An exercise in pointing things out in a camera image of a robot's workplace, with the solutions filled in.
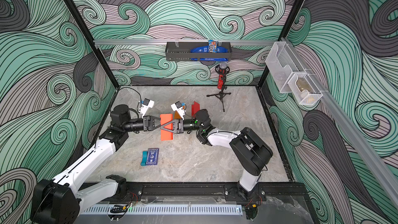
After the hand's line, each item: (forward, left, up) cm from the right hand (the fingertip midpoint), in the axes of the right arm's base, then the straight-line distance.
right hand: (161, 128), depth 69 cm
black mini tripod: (+36, -34, -20) cm, 53 cm away
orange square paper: (+7, -7, 0) cm, 9 cm away
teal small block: (-5, +14, -24) cm, 28 cm away
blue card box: (-4, +9, -23) cm, 25 cm away
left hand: (+2, -2, +2) cm, 4 cm away
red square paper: (+29, -15, -24) cm, 40 cm away
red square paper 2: (-3, -3, -1) cm, 4 cm away
